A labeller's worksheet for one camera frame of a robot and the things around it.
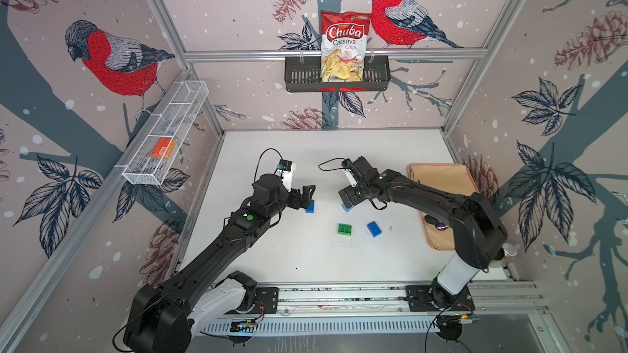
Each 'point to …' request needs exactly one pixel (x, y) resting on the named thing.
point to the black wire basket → (304, 73)
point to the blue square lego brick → (374, 229)
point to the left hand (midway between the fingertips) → (307, 180)
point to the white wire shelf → (163, 133)
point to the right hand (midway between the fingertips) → (351, 190)
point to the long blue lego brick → (346, 209)
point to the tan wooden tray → (455, 177)
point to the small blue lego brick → (311, 209)
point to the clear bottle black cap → (510, 249)
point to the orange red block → (163, 147)
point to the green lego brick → (344, 229)
